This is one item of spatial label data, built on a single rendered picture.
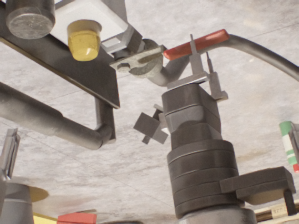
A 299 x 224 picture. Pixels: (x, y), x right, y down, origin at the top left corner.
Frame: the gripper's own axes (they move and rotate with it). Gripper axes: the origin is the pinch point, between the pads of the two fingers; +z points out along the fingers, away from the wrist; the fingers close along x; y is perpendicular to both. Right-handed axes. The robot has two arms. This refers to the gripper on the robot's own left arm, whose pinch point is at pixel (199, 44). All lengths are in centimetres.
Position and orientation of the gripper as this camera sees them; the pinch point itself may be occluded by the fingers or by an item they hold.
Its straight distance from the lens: 58.6
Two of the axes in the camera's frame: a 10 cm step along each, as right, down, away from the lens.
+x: 4.6, 3.0, 8.4
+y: -8.8, 3.0, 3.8
